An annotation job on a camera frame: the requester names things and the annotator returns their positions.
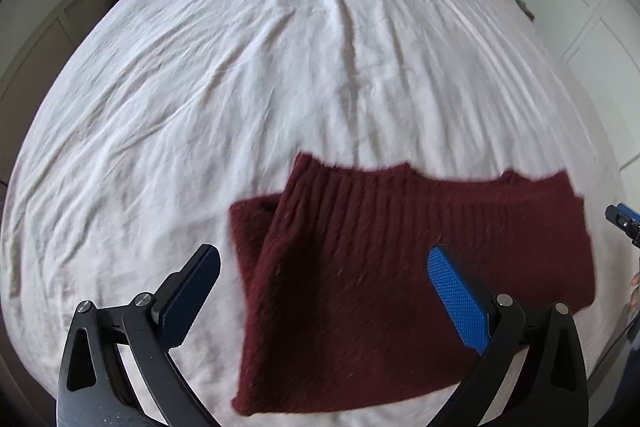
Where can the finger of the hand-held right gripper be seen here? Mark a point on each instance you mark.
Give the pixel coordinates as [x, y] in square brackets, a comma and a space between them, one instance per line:
[625, 219]

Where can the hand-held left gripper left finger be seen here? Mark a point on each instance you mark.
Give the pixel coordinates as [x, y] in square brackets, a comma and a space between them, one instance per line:
[192, 287]

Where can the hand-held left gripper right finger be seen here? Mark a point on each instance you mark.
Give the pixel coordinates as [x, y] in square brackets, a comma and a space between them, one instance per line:
[457, 297]

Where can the dark red knitted sweater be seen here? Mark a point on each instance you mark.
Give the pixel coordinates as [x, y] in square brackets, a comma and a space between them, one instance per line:
[350, 282]

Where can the person's right hand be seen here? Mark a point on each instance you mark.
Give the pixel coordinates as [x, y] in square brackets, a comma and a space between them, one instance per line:
[636, 289]

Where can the white wardrobe doors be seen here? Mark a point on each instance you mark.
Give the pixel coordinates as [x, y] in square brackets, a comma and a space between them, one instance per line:
[590, 7]

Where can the wooden nightstand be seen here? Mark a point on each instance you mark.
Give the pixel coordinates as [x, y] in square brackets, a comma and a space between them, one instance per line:
[527, 13]

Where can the white bed sheet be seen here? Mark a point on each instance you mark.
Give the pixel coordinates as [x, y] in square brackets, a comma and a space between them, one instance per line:
[250, 57]

